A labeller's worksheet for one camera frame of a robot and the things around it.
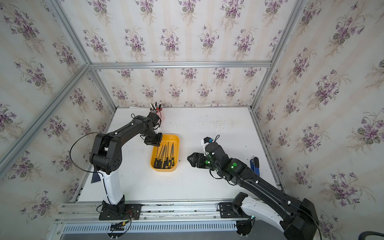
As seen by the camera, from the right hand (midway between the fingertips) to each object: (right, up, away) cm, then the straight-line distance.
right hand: (194, 159), depth 74 cm
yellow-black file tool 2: (-22, -1, +19) cm, 29 cm away
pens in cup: (-27, +29, +32) cm, 51 cm away
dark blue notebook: (-56, -13, +10) cm, 59 cm away
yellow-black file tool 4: (-17, -3, +18) cm, 25 cm away
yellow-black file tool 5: (-13, -4, +18) cm, 23 cm away
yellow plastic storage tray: (-18, -3, +18) cm, 25 cm away
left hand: (-21, +4, +19) cm, 29 cm away
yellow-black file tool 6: (-21, -5, +13) cm, 26 cm away
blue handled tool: (+36, -5, +12) cm, 38 cm away
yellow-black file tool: (-23, -4, +12) cm, 26 cm away
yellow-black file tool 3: (-19, -2, +19) cm, 27 cm away
